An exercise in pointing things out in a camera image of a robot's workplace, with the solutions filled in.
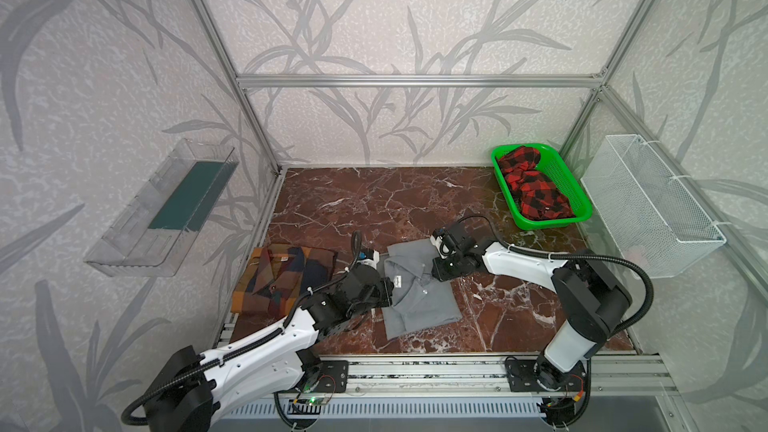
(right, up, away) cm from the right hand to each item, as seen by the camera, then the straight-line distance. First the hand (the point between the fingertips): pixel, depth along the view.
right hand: (435, 262), depth 91 cm
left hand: (-10, -2, -11) cm, 16 cm away
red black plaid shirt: (+37, +20, +12) cm, 44 cm away
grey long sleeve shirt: (-5, -8, -9) cm, 14 cm away
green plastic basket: (+48, +32, +23) cm, 62 cm away
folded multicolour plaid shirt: (-48, -3, -5) cm, 48 cm away
